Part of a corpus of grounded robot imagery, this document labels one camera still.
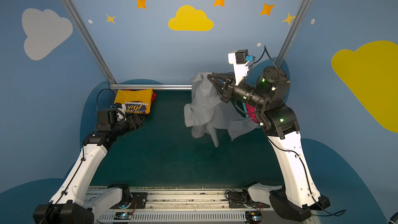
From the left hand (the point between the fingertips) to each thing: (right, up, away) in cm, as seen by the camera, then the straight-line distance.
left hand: (140, 119), depth 79 cm
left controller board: (-5, -45, -8) cm, 46 cm away
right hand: (+35, +17, -30) cm, 49 cm away
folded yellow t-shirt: (-14, +10, +26) cm, 31 cm away
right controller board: (+56, -46, -7) cm, 73 cm away
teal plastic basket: (+60, +5, +20) cm, 63 cm away
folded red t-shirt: (-4, +14, +36) cm, 38 cm away
